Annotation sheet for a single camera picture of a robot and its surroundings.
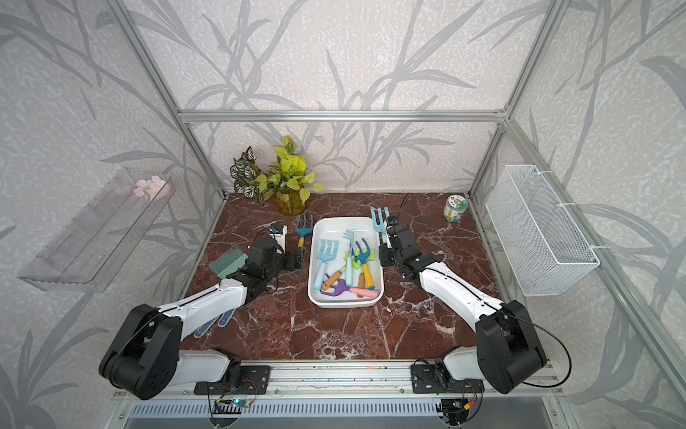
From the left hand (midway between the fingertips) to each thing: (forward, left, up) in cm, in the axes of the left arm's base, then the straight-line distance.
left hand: (295, 247), depth 89 cm
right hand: (0, -30, +2) cm, 30 cm away
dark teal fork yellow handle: (+15, +1, -12) cm, 19 cm away
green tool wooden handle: (-8, -12, -9) cm, 17 cm away
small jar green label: (+22, -60, -2) cm, 64 cm away
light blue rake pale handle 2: (-1, -18, -9) cm, 20 cm away
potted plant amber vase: (+19, +4, +10) cm, 22 cm away
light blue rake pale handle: (+1, -9, -10) cm, 13 cm away
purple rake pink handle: (-10, -16, -9) cm, 21 cm away
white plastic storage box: (+13, -11, -8) cm, 18 cm away
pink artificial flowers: (+6, +38, +22) cm, 44 cm away
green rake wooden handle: (-2, -21, -10) cm, 23 cm away
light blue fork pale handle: (+7, -29, +4) cm, 30 cm away
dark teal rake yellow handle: (+1, -23, -8) cm, 25 cm away
